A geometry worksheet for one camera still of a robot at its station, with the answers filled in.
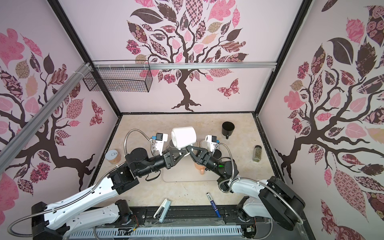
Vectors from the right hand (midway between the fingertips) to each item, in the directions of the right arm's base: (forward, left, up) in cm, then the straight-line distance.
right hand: (189, 149), depth 61 cm
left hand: (-2, +1, -3) cm, 4 cm away
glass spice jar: (+13, -42, -30) cm, 53 cm away
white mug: (+5, -7, -4) cm, 9 cm away
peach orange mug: (+4, -5, -28) cm, 29 cm away
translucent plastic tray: (+2, +2, -29) cm, 29 cm away
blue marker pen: (-15, -11, -32) cm, 37 cm away
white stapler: (-18, +15, -30) cm, 38 cm away
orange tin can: (+12, +49, -27) cm, 57 cm away
